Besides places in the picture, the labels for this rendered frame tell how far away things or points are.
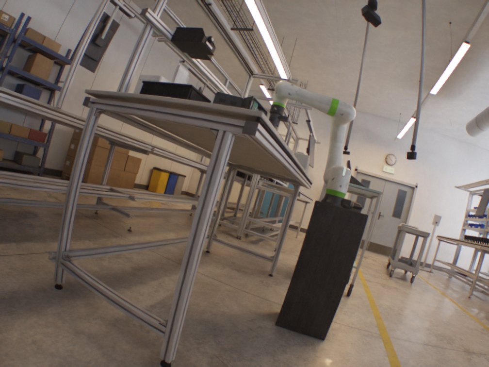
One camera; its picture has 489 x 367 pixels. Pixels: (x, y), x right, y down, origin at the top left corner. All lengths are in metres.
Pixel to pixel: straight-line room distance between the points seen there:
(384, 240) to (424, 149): 2.82
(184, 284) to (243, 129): 0.55
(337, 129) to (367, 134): 6.37
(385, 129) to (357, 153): 1.13
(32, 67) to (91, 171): 1.89
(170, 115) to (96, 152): 3.65
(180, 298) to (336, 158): 1.33
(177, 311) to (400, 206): 7.57
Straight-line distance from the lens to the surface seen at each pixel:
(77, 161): 1.37
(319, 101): 1.75
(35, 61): 4.52
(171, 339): 1.09
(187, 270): 0.96
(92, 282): 1.30
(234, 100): 1.48
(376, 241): 8.09
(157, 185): 7.18
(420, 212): 8.29
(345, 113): 1.77
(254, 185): 4.10
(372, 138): 8.25
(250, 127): 0.87
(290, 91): 1.74
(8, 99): 1.94
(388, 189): 8.14
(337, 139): 1.90
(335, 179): 1.68
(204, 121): 0.98
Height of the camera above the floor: 0.76
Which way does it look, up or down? 1 degrees up
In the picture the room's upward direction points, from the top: 16 degrees clockwise
